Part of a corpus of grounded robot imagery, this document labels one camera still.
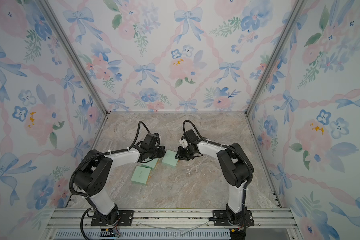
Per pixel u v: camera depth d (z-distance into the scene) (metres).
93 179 0.47
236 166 0.50
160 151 0.84
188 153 0.81
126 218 0.74
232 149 0.52
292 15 0.72
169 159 0.93
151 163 0.82
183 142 0.90
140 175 0.85
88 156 0.50
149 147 0.75
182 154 0.84
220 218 0.75
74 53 0.86
